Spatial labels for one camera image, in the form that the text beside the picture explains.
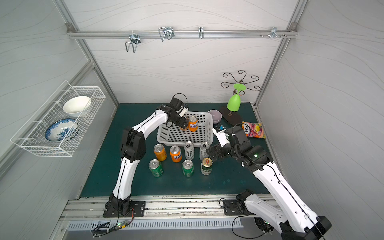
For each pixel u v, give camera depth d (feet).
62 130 2.13
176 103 2.65
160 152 2.73
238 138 1.64
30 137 1.85
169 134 3.35
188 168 2.53
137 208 2.42
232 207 2.44
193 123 3.19
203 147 2.68
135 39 2.57
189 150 2.67
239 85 2.90
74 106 2.39
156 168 2.51
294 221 1.23
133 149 1.93
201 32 2.39
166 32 2.50
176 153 2.71
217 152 1.98
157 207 2.46
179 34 2.66
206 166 2.58
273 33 2.51
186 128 3.05
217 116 3.54
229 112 3.63
